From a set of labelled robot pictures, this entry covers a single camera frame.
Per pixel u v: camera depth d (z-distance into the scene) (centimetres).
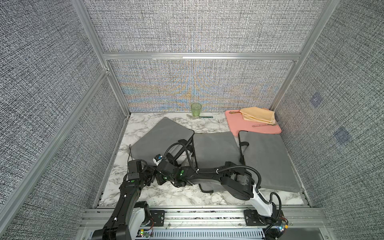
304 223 74
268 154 93
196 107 113
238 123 113
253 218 73
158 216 74
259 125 112
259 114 118
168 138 110
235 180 54
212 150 96
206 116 117
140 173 70
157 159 76
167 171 66
